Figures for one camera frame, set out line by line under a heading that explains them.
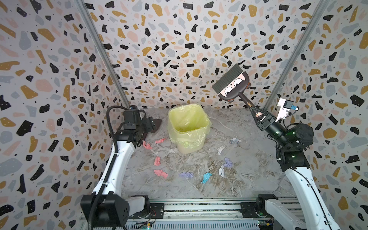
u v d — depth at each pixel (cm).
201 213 73
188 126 101
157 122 116
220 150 95
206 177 85
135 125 57
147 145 97
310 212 40
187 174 85
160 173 86
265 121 55
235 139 103
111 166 43
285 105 52
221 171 88
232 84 63
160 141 100
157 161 90
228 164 90
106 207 38
